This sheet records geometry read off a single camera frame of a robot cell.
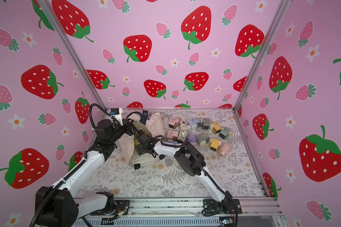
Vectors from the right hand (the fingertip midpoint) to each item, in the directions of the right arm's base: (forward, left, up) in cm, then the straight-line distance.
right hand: (140, 147), depth 96 cm
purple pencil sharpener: (+6, -35, +6) cm, 36 cm away
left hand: (+4, -1, +26) cm, 27 cm away
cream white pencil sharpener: (+20, -29, +3) cm, 35 cm away
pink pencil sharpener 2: (+10, -21, +4) cm, 23 cm away
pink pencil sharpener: (+22, -21, +3) cm, 30 cm away
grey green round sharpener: (+9, -42, +4) cm, 43 cm away
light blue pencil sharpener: (+22, -36, +3) cm, 42 cm away
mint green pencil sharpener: (+14, -59, +3) cm, 61 cm away
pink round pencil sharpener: (0, -56, +6) cm, 56 cm away
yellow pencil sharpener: (+20, -53, +2) cm, 57 cm away
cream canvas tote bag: (+5, -11, +19) cm, 22 cm away
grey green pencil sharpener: (+22, -45, +4) cm, 50 cm away
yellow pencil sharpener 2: (+5, -51, +2) cm, 51 cm away
